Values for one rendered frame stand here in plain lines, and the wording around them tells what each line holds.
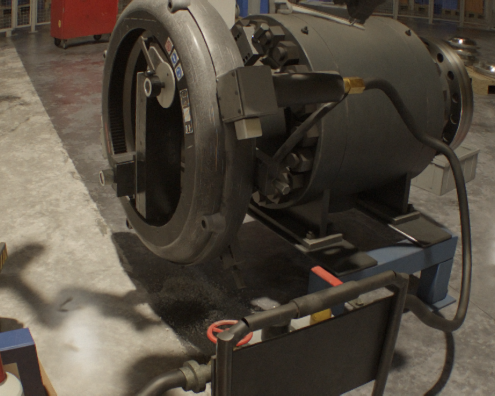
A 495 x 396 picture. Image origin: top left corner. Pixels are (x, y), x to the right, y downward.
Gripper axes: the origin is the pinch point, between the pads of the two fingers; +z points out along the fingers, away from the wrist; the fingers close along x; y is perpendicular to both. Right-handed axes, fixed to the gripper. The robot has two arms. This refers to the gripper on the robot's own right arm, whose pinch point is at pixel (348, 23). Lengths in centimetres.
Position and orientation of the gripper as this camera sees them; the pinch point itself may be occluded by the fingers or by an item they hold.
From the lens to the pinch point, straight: 143.0
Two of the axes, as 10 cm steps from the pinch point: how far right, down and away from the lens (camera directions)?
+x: 0.8, 9.4, -3.3
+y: -9.0, -0.7, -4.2
